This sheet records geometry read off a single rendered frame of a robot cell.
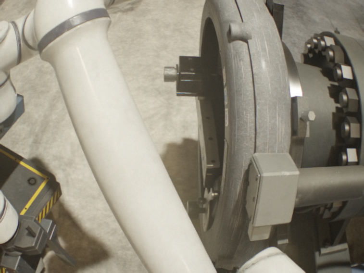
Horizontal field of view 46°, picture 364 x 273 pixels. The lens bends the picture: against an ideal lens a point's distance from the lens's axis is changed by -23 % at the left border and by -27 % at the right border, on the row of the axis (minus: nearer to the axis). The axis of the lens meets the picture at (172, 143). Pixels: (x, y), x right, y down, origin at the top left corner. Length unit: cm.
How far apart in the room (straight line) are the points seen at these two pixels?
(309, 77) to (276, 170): 44
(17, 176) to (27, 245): 90
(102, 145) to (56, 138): 155
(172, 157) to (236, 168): 112
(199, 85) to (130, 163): 76
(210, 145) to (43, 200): 54
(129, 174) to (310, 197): 39
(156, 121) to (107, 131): 160
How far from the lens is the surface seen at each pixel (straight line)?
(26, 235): 74
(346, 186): 95
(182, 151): 212
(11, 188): 157
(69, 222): 186
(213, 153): 124
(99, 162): 66
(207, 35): 148
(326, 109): 123
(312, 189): 92
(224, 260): 118
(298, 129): 94
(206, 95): 139
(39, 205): 150
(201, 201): 125
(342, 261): 151
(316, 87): 125
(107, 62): 67
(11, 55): 127
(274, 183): 87
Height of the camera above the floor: 143
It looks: 42 degrees down
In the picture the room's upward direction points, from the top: 3 degrees clockwise
